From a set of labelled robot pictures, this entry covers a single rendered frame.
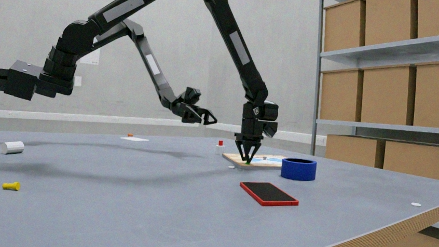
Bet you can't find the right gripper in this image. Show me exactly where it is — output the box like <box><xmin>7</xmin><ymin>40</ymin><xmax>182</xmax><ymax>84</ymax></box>
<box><xmin>234</xmin><ymin>118</ymin><xmax>264</xmax><ymax>163</ymax></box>

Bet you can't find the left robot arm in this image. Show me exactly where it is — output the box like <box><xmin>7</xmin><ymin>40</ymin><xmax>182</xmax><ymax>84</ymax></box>
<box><xmin>77</xmin><ymin>18</ymin><xmax>202</xmax><ymax>116</ymax></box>

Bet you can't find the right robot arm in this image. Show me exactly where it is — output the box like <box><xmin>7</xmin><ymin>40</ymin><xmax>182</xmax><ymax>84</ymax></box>
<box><xmin>39</xmin><ymin>0</ymin><xmax>279</xmax><ymax>139</ymax></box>

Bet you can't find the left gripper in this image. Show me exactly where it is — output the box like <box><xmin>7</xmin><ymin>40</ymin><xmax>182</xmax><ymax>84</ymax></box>
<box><xmin>179</xmin><ymin>105</ymin><xmax>218</xmax><ymax>125</ymax></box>

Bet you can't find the white cylinder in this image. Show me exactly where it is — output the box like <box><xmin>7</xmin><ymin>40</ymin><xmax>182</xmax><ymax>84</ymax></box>
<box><xmin>1</xmin><ymin>142</ymin><xmax>24</xmax><ymax>154</ymax></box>

